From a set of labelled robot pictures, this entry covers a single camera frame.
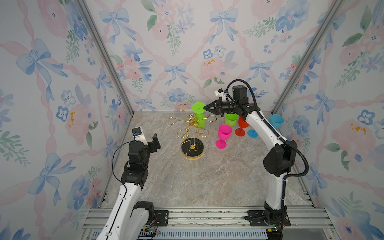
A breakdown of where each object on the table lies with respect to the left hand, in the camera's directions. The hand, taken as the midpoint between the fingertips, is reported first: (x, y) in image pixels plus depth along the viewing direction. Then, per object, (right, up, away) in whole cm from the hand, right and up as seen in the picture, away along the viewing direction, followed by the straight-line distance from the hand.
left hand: (147, 134), depth 76 cm
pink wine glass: (+41, 0, +13) cm, 43 cm away
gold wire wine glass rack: (+22, -10, +22) cm, 33 cm away
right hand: (+28, +14, +3) cm, 32 cm away
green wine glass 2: (+47, +8, +20) cm, 52 cm away
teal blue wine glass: (+77, +8, +22) cm, 81 cm away
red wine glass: (+57, 0, +32) cm, 66 cm away
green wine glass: (+27, +7, +6) cm, 29 cm away
